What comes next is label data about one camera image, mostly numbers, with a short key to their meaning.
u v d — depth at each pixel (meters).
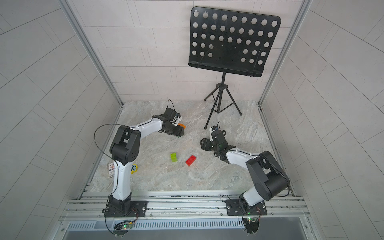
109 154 0.56
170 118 0.82
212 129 0.83
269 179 0.43
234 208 0.71
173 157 0.85
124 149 0.54
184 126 1.04
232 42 0.68
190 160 0.86
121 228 0.66
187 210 0.71
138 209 0.71
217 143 0.70
